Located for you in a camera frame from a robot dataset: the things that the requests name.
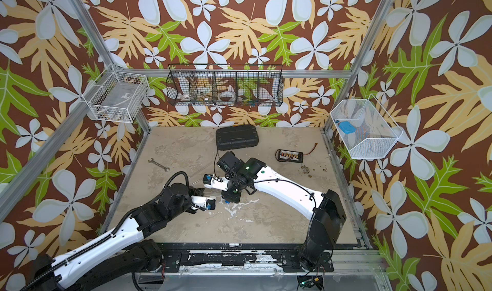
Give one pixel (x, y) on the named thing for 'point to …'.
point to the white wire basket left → (116, 96)
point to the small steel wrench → (153, 161)
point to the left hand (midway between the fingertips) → (202, 184)
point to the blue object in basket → (346, 127)
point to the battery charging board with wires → (291, 156)
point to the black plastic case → (236, 137)
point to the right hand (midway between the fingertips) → (223, 192)
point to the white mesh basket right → (377, 132)
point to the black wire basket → (223, 84)
